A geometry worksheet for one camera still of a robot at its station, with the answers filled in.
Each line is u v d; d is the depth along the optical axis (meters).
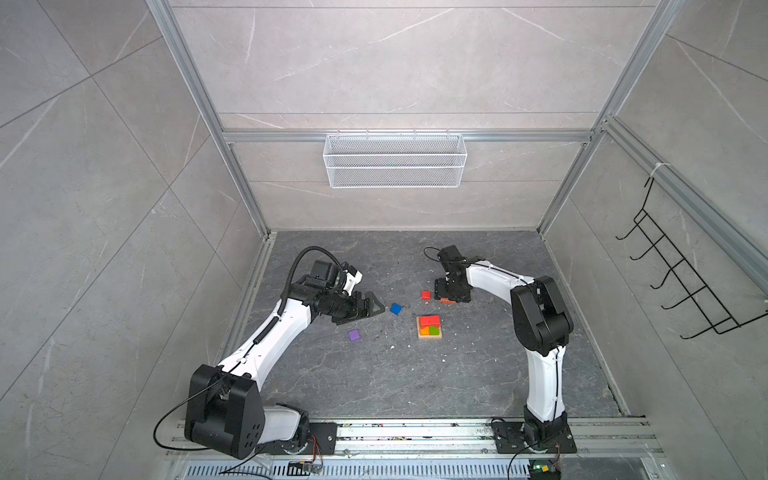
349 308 0.71
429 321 0.90
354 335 0.90
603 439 0.75
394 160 1.00
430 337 0.90
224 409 0.40
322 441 0.73
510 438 0.73
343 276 0.74
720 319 0.58
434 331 0.90
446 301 0.92
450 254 0.84
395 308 0.98
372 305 0.73
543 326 0.54
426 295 1.01
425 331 0.90
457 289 0.86
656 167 0.70
